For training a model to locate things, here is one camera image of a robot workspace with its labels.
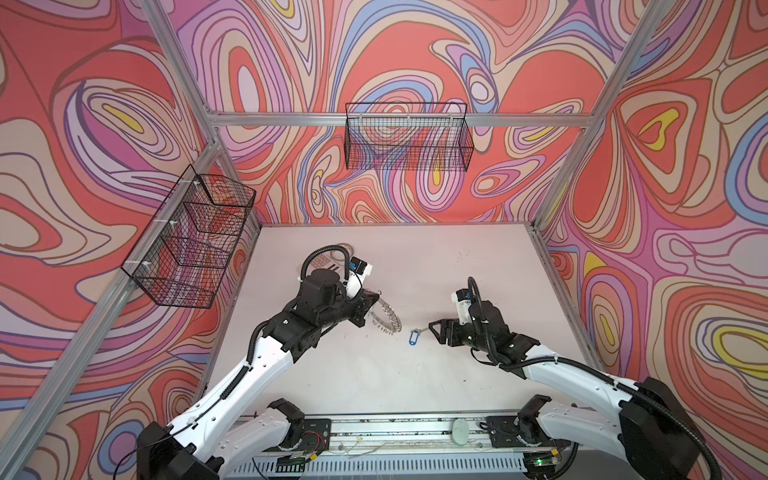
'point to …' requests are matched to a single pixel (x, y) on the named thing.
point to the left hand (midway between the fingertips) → (381, 295)
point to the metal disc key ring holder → (388, 327)
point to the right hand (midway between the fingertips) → (442, 332)
